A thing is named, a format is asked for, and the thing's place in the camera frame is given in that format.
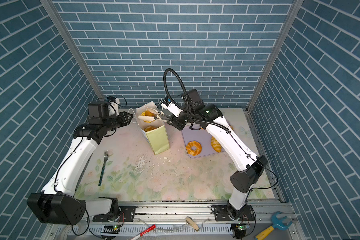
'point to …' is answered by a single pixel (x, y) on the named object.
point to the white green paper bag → (155, 130)
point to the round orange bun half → (149, 128)
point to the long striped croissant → (215, 145)
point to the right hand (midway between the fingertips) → (168, 116)
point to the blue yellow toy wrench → (276, 223)
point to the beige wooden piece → (189, 220)
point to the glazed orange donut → (198, 146)
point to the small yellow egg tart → (148, 113)
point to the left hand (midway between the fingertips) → (132, 114)
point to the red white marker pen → (145, 232)
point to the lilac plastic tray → (201, 136)
